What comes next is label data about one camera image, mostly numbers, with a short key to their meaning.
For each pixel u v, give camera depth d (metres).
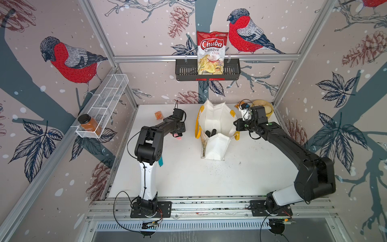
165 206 0.74
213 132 1.04
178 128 0.90
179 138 1.00
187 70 0.95
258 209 0.73
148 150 0.57
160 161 0.90
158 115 1.13
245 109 0.77
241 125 0.76
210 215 0.73
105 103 0.81
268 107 1.10
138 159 0.57
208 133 1.03
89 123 0.61
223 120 1.06
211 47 0.85
